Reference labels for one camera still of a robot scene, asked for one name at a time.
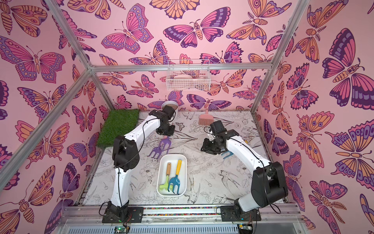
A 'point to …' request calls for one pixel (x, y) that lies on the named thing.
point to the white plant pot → (172, 104)
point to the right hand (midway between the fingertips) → (200, 150)
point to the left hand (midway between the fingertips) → (172, 132)
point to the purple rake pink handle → (165, 141)
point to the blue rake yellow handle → (231, 154)
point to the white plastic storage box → (163, 159)
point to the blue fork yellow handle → (176, 181)
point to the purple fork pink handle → (157, 150)
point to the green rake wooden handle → (165, 185)
